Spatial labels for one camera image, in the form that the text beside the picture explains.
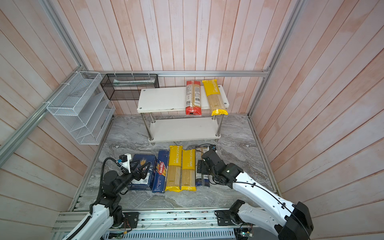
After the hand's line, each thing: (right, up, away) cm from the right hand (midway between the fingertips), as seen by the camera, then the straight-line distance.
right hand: (204, 164), depth 80 cm
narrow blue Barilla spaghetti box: (-25, -8, +5) cm, 27 cm away
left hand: (-32, 0, 0) cm, 32 cm away
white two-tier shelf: (-17, +19, +21) cm, 33 cm away
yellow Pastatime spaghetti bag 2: (-8, -5, +8) cm, 13 cm away
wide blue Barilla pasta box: (-31, -10, -2) cm, 33 cm away
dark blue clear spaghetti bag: (-1, -10, +4) cm, 10 cm away
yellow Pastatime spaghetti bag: (-17, -11, +3) cm, 21 cm away
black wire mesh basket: (-52, +50, +24) cm, 76 cm away
